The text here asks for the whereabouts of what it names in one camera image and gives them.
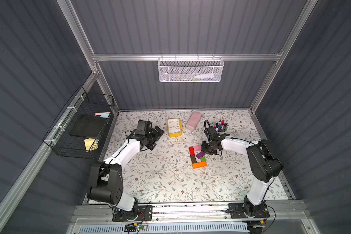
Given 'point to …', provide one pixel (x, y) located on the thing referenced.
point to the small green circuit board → (133, 227)
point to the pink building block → (197, 147)
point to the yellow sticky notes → (91, 144)
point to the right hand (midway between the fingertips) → (202, 151)
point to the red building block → (191, 150)
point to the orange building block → (199, 165)
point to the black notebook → (88, 126)
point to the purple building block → (200, 155)
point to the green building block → (203, 159)
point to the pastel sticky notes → (103, 114)
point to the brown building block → (193, 159)
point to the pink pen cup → (221, 126)
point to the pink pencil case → (193, 120)
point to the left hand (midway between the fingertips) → (164, 136)
